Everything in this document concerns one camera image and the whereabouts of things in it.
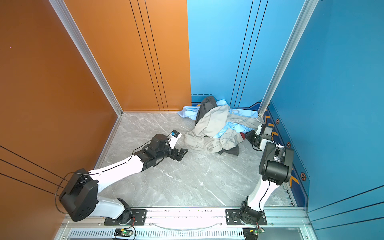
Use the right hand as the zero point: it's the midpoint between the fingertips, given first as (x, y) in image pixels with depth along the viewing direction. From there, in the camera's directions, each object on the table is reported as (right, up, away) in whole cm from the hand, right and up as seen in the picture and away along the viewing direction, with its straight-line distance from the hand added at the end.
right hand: (246, 133), depth 100 cm
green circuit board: (-68, -46, -29) cm, 87 cm away
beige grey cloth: (-26, -1, -5) cm, 27 cm away
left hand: (-41, -6, -16) cm, 45 cm away
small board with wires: (-7, -46, -29) cm, 55 cm away
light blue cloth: (-38, +15, +11) cm, 42 cm away
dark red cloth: (-2, -1, -1) cm, 2 cm away
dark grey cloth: (-26, +20, +2) cm, 33 cm away
